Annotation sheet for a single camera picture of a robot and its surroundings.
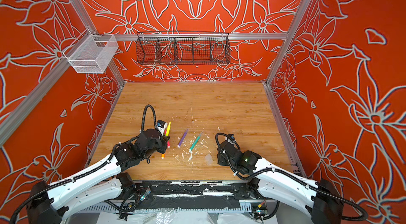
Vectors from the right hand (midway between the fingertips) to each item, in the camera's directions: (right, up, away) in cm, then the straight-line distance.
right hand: (218, 156), depth 80 cm
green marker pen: (-12, +5, +8) cm, 16 cm away
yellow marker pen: (-26, +14, -4) cm, 29 cm away
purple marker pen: (-20, +7, +10) cm, 23 cm away
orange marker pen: (-30, -1, +3) cm, 30 cm away
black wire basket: (-25, +63, +19) cm, 71 cm away
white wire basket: (-75, +57, +12) cm, 95 cm away
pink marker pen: (-24, +9, -8) cm, 27 cm away
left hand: (-26, +11, -2) cm, 28 cm away
